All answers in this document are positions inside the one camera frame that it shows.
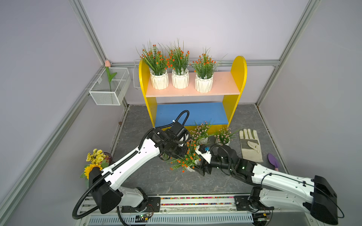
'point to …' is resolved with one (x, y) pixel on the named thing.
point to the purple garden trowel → (273, 161)
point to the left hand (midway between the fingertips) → (184, 157)
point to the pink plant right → (223, 136)
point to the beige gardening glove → (250, 145)
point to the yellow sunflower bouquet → (97, 158)
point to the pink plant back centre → (201, 133)
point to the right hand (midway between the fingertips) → (193, 158)
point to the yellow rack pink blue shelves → (215, 108)
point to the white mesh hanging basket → (100, 90)
